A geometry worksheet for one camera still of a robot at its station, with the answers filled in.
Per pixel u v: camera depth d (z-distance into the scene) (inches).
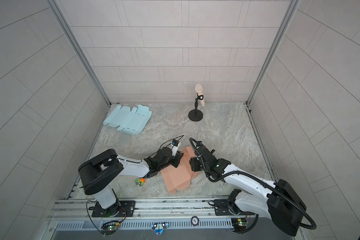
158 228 25.8
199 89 35.0
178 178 31.3
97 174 17.9
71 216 27.1
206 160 23.9
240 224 26.8
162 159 26.3
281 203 15.7
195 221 26.8
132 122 41.9
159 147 36.8
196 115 41.9
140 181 30.5
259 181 18.0
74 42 32.5
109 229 25.7
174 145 29.7
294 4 27.4
